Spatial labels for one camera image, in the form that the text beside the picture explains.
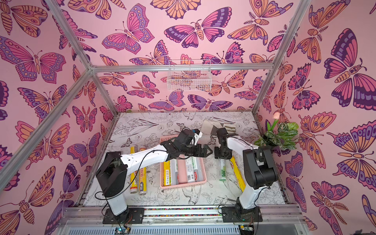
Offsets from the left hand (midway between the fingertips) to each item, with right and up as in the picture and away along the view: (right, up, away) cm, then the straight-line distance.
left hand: (209, 152), depth 80 cm
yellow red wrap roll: (-24, -13, +4) cm, 28 cm away
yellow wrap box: (+17, -14, +4) cm, 23 cm away
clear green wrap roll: (-20, -13, +6) cm, 24 cm away
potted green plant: (+36, +10, -5) cm, 37 cm away
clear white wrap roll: (+8, -11, +5) cm, 15 cm away
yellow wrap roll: (-38, -15, +4) cm, 41 cm away
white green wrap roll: (-10, -9, +8) cm, 15 cm away
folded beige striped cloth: (+3, +14, +33) cm, 36 cm away
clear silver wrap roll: (-5, -13, +4) cm, 15 cm away
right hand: (+7, -6, +14) cm, 17 cm away
